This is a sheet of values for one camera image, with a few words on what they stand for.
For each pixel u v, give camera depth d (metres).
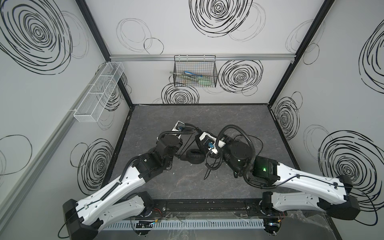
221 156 0.50
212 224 0.96
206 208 0.75
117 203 0.55
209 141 0.47
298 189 0.44
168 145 0.48
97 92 0.72
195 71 0.89
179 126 0.58
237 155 0.42
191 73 0.90
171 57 0.89
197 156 0.74
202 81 0.87
